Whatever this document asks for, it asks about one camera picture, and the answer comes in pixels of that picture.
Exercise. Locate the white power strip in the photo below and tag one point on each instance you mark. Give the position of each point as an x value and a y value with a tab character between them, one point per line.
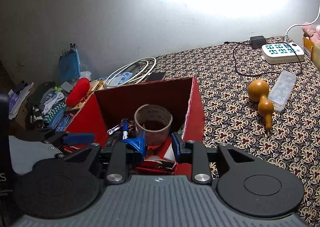
282	59

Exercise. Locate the small black device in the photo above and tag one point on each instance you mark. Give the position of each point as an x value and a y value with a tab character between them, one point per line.
66	86

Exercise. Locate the white blue checked cloth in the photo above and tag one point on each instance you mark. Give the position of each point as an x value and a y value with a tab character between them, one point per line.
52	98

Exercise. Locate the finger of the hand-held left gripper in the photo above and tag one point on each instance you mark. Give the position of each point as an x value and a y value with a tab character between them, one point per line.
77	138

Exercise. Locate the floral patterned cloth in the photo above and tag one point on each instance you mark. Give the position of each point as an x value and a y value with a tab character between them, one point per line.
237	117

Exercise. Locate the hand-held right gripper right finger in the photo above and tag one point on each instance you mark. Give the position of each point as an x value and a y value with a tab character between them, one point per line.
176	148

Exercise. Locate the yellow flat box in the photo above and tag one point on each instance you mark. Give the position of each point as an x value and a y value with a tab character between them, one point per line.
97	85

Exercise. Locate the silver metal tool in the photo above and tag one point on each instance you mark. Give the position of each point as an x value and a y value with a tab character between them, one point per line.
115	128

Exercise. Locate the black charger adapter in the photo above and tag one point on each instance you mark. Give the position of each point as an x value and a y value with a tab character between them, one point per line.
257	42

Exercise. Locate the blue round lid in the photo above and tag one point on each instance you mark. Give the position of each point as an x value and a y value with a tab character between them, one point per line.
56	120

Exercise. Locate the purple white paper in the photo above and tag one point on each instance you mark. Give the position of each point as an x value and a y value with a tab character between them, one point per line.
15	102

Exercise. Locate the blue patterned packet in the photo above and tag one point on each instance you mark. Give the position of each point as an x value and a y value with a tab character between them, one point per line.
65	120

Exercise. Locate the gold paper bag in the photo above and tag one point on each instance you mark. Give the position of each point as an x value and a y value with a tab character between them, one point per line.
312	51

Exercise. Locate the red cushion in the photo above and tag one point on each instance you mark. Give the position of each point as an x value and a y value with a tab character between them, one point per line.
77	90

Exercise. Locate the blue marker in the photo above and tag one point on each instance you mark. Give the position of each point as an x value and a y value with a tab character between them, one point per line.
124	129

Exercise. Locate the small green clip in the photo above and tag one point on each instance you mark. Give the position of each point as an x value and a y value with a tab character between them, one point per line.
57	88

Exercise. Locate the black phone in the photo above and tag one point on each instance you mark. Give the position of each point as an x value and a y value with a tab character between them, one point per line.
157	76

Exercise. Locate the red cardboard box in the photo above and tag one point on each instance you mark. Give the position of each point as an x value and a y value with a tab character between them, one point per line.
195	117

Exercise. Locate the blue white packet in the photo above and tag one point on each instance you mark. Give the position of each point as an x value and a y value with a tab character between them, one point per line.
121	77

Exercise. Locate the clear plastic bag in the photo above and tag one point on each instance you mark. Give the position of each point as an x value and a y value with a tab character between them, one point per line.
85	74

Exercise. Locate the brown gourd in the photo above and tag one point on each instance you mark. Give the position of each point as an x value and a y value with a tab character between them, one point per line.
257	90

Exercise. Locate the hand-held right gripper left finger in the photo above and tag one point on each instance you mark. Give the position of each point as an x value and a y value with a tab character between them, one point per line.
137	144

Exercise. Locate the blue plastic pack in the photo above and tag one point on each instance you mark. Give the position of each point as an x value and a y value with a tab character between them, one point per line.
71	64

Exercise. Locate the grey flat tablet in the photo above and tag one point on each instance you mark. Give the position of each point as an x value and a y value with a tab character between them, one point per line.
141	71

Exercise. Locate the printed brown tape roll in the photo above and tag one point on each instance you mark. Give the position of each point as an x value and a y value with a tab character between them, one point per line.
155	132

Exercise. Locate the clear plastic case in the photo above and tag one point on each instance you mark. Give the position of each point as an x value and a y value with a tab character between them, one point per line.
282	89

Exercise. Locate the pink plush toy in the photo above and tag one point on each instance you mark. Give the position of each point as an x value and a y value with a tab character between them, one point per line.
312	31

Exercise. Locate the dark cloth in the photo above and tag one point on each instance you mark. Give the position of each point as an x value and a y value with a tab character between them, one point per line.
41	90

